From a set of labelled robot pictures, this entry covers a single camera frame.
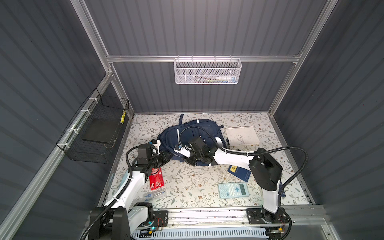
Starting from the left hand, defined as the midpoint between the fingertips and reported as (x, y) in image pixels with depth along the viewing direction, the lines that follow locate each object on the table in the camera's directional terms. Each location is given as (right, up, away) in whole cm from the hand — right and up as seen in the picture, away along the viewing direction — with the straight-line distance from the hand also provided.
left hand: (173, 154), depth 84 cm
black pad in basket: (-33, +14, -12) cm, 38 cm away
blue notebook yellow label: (+45, -7, -28) cm, 53 cm away
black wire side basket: (-40, +26, -6) cm, 48 cm away
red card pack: (-11, -17, +7) cm, 22 cm away
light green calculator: (+33, -19, -3) cm, 38 cm away
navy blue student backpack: (+4, +11, +18) cm, 21 cm away
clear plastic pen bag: (-10, -21, -3) cm, 24 cm away
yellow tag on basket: (-29, +21, 0) cm, 35 cm away
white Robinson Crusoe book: (+46, +9, +22) cm, 51 cm away
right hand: (+6, -2, +4) cm, 7 cm away
